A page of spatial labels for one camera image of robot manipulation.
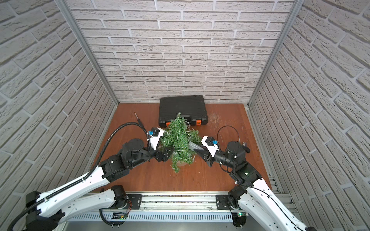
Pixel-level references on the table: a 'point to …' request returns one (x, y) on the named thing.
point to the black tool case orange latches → (192, 108)
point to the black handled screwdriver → (138, 119)
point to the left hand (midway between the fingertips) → (173, 141)
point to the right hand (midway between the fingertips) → (198, 147)
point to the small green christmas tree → (178, 135)
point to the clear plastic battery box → (192, 146)
